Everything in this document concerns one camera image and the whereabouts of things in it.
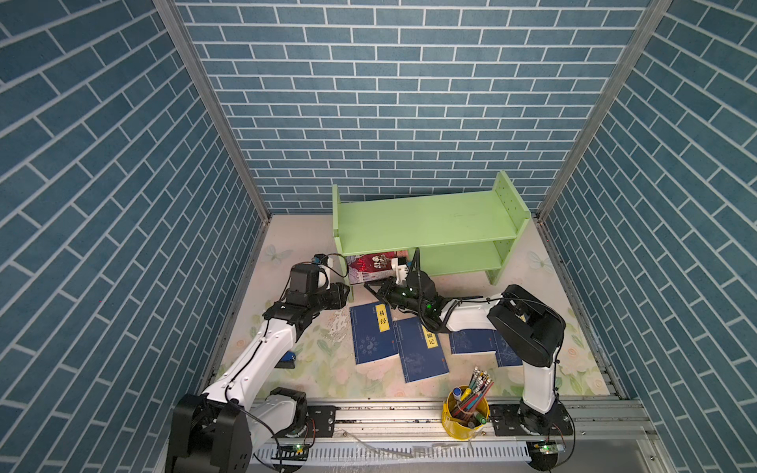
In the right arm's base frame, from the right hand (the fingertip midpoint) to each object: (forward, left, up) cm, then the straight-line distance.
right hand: (360, 283), depth 84 cm
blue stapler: (-19, +19, -13) cm, 30 cm away
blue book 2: (-13, -19, -14) cm, 27 cm away
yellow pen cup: (-29, -29, -6) cm, 41 cm away
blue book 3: (-9, -34, -14) cm, 37 cm away
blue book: (-8, -4, -15) cm, 17 cm away
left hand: (-1, +5, -1) cm, 5 cm away
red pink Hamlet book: (+7, -2, -1) cm, 7 cm away
